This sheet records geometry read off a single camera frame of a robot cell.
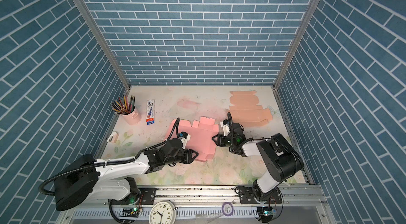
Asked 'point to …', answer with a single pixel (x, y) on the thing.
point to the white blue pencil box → (150, 111)
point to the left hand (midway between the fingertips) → (196, 155)
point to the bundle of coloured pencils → (125, 106)
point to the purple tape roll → (227, 208)
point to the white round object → (113, 138)
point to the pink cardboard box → (202, 136)
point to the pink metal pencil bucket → (134, 118)
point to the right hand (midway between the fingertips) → (213, 137)
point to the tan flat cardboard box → (245, 111)
